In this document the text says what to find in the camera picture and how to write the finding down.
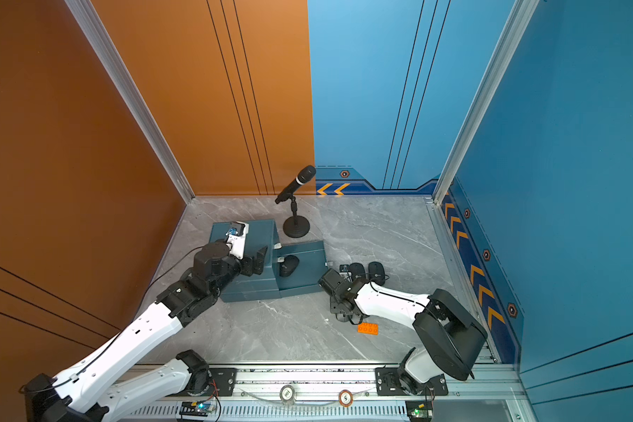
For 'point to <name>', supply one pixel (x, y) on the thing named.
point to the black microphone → (305, 175)
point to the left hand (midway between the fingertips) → (253, 240)
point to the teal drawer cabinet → (255, 242)
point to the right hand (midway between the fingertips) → (341, 304)
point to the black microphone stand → (295, 226)
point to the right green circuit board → (419, 410)
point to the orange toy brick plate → (367, 328)
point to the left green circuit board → (196, 408)
